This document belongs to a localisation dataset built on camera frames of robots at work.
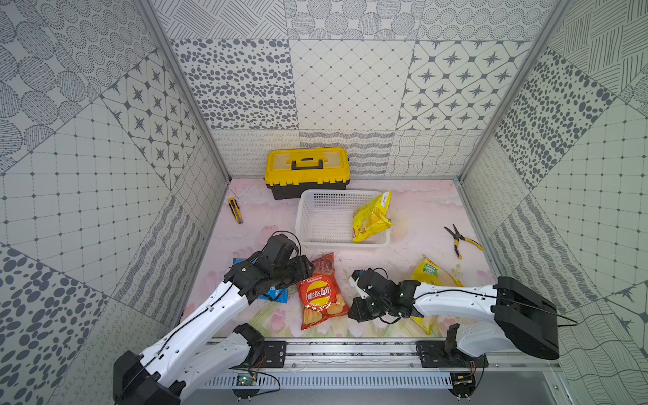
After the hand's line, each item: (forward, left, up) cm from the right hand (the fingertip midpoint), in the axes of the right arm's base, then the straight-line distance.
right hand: (351, 316), depth 79 cm
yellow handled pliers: (+32, -44, -3) cm, 54 cm away
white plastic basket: (+39, +11, 0) cm, 41 cm away
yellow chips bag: (+30, -7, +11) cm, 33 cm away
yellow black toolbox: (+50, +25, +16) cm, 58 cm away
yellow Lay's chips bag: (+14, -26, +4) cm, 30 cm away
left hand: (+11, +13, +14) cm, 22 cm away
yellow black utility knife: (+42, +49, +1) cm, 65 cm away
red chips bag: (+5, +10, +4) cm, 12 cm away
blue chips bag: (-1, +21, +21) cm, 29 cm away
